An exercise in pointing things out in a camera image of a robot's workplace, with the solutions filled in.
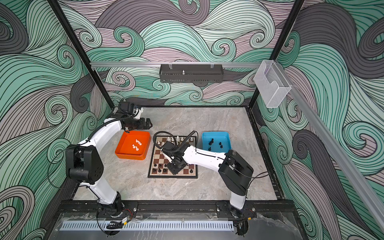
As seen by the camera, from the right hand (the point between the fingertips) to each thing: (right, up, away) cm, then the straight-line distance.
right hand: (174, 169), depth 83 cm
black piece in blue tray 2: (+29, +12, +15) cm, 35 cm away
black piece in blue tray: (+23, +13, +15) cm, 31 cm away
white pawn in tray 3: (-24, +12, +15) cm, 31 cm away
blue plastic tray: (+28, +13, +15) cm, 34 cm away
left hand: (-18, +26, +8) cm, 32 cm away
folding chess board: (-10, +2, +5) cm, 12 cm away
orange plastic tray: (-28, +11, +12) cm, 32 cm away
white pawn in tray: (-27, +14, +15) cm, 34 cm away
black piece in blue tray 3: (+30, +10, +14) cm, 34 cm away
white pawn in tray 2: (-25, +13, +15) cm, 32 cm away
